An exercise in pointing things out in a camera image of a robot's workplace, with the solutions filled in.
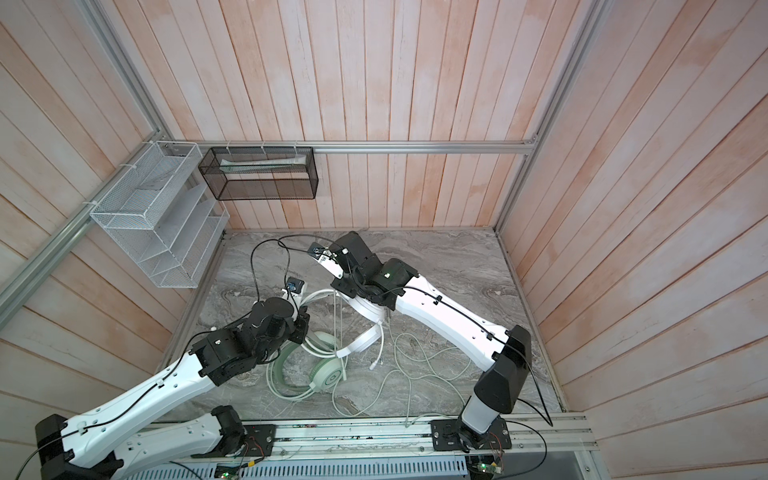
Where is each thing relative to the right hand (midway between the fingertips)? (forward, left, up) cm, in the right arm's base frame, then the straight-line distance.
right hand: (345, 264), depth 75 cm
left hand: (-11, +10, -7) cm, 16 cm away
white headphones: (-14, -7, 0) cm, 16 cm away
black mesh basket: (+42, +35, -2) cm, 55 cm away
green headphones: (-21, +4, -18) cm, 28 cm away
